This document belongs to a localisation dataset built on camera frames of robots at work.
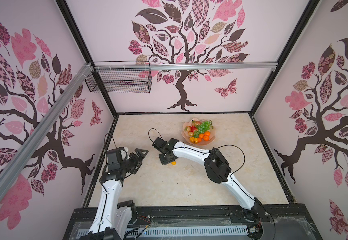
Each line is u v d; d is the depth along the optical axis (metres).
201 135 1.03
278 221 0.73
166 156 0.80
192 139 1.00
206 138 1.00
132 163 0.70
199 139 1.00
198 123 1.04
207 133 1.03
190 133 1.03
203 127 1.01
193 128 1.05
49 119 0.59
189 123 1.07
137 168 0.77
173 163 0.90
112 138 1.07
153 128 0.85
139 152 0.73
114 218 0.44
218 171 0.59
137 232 0.71
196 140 0.98
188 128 1.04
